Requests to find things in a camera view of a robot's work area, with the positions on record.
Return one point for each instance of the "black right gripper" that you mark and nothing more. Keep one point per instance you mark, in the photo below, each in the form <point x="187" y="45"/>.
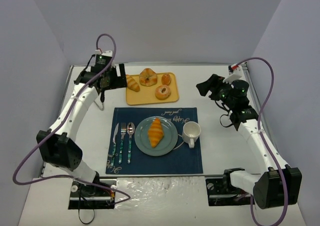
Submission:
<point x="215" y="87"/>

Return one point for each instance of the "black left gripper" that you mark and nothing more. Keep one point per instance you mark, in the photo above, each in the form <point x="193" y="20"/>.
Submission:
<point x="120" y="75"/>

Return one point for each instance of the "large striped croissant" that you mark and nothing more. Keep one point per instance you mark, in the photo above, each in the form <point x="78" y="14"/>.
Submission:
<point x="155" y="132"/>

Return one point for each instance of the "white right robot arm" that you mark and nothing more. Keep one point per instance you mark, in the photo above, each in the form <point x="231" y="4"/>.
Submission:
<point x="277" y="184"/>

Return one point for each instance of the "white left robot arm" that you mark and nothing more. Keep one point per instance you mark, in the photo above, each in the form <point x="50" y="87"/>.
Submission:
<point x="57" y="145"/>

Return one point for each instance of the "twisted bagel bread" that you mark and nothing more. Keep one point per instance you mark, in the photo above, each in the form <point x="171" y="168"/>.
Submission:
<point x="148" y="77"/>

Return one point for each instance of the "small striped croissant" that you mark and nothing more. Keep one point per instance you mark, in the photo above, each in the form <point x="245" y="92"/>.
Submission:
<point x="132" y="84"/>

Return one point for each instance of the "yellow plastic tray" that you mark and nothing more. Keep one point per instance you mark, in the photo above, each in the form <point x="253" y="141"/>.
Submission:
<point x="146" y="95"/>

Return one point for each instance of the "orange cream sandwich bun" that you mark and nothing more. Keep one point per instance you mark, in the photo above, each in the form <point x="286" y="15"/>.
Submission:
<point x="166" y="79"/>

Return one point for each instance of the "white ceramic cup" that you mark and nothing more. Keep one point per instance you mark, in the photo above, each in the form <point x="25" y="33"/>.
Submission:
<point x="190" y="133"/>

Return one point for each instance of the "blue-green ceramic plate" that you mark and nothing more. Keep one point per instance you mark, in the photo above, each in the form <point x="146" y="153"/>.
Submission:
<point x="165" y="145"/>

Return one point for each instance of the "dark blue cloth placemat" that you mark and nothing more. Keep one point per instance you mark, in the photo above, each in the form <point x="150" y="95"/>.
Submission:
<point x="182" y="160"/>

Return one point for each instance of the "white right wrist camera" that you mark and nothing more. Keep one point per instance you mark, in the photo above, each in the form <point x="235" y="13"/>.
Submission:
<point x="235" y="73"/>

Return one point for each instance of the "sugared ring donut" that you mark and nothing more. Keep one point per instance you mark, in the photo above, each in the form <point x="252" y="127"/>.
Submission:
<point x="162" y="92"/>

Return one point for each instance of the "fork green handle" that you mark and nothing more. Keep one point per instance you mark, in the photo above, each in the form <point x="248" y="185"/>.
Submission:
<point x="123" y="132"/>

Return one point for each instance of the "table knife green handle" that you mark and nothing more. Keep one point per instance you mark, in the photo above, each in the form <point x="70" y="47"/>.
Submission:
<point x="116" y="129"/>

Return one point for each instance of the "spoon green handle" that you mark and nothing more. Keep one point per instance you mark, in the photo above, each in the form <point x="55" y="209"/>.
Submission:
<point x="130" y="131"/>

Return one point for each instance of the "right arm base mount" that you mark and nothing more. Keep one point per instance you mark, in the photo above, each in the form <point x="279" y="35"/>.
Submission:
<point x="221" y="193"/>

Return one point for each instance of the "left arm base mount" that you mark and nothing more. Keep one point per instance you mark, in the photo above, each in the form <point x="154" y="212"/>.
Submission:
<point x="88" y="197"/>

